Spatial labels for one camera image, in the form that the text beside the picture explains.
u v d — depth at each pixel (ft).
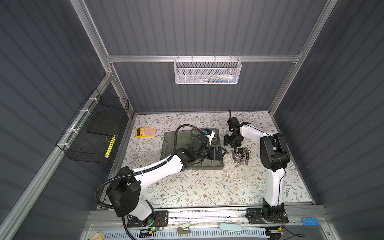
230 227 2.25
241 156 3.15
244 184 2.77
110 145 2.27
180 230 2.28
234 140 2.87
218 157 2.27
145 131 3.56
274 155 1.83
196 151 1.97
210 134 2.33
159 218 2.38
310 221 2.32
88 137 2.37
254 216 2.41
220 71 4.06
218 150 2.28
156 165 1.62
